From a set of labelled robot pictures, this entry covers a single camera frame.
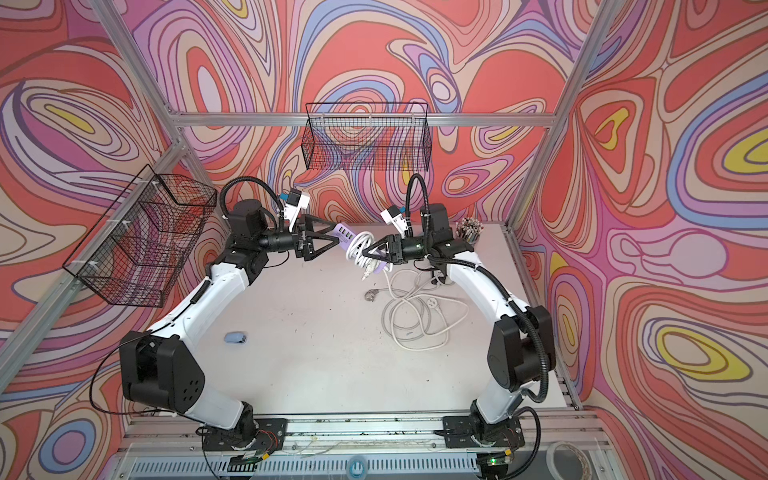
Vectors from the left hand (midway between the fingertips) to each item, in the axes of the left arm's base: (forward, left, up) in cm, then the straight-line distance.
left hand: (337, 238), depth 70 cm
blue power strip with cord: (-3, -18, -34) cm, 38 cm away
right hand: (-2, -8, -7) cm, 10 cm away
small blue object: (-11, +33, -30) cm, 46 cm away
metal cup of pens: (+18, -38, -15) cm, 45 cm away
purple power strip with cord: (-1, -4, -1) cm, 4 cm away
